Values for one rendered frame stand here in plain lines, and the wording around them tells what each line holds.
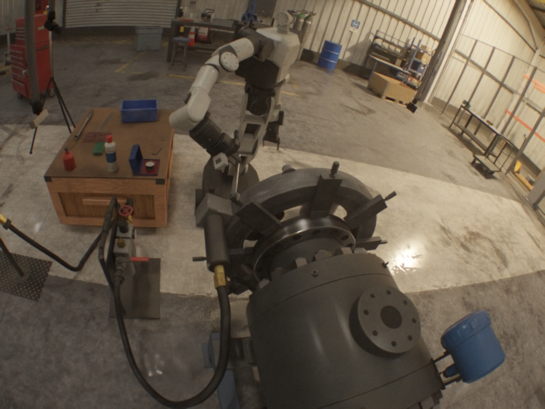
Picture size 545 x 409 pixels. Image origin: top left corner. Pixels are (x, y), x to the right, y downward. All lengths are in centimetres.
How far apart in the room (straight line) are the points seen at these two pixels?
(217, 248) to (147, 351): 87
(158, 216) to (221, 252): 105
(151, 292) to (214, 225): 87
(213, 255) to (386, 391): 62
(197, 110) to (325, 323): 71
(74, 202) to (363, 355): 179
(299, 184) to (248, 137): 85
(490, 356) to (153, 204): 181
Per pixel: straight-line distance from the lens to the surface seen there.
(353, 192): 106
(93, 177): 172
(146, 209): 184
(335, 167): 90
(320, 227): 101
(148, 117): 224
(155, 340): 157
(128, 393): 153
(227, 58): 101
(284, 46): 134
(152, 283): 171
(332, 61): 887
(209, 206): 94
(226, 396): 125
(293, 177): 95
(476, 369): 84
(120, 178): 168
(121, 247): 131
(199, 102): 87
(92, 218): 198
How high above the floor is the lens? 148
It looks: 40 degrees down
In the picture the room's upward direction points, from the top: 18 degrees clockwise
